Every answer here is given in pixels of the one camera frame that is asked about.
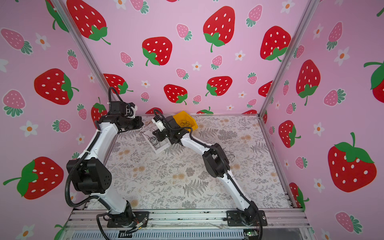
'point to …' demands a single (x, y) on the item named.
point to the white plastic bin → (164, 144)
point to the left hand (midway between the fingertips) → (143, 122)
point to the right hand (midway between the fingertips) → (153, 132)
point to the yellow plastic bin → (183, 115)
